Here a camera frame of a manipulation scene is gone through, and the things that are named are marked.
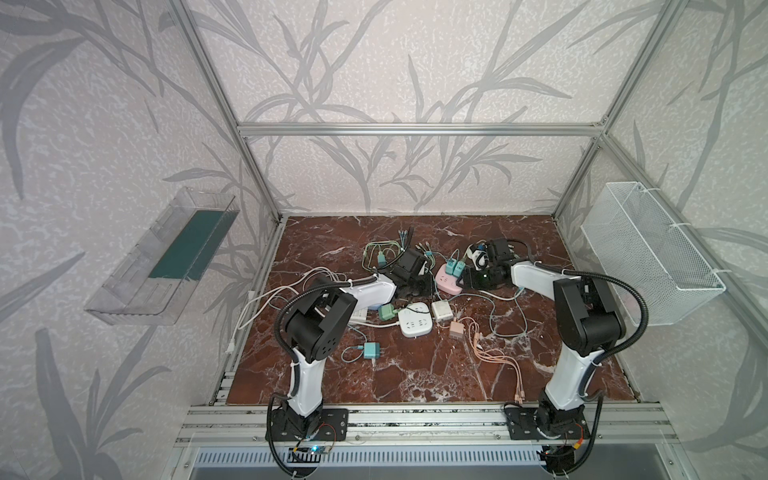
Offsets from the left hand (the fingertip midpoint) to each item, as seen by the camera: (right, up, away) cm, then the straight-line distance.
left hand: (440, 280), depth 94 cm
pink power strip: (+2, -1, +5) cm, 5 cm away
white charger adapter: (0, -9, -3) cm, 9 cm away
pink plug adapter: (+4, -14, -5) cm, 15 cm away
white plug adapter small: (-25, -10, -3) cm, 27 cm away
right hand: (+9, +2, +6) cm, 11 cm away
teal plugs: (+5, +4, +2) cm, 7 cm away
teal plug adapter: (-21, -18, -11) cm, 30 cm away
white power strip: (-8, -11, -5) cm, 15 cm away
